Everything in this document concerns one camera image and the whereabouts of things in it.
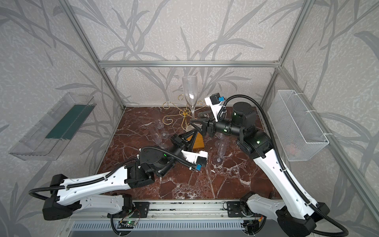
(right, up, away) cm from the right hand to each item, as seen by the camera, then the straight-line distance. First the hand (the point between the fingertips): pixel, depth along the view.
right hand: (195, 113), depth 57 cm
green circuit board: (-35, -54, +15) cm, 66 cm away
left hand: (0, -4, -2) cm, 4 cm away
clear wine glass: (-25, -2, +33) cm, 41 cm away
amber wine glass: (+17, -19, +42) cm, 49 cm away
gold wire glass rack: (-6, +1, +17) cm, 18 cm away
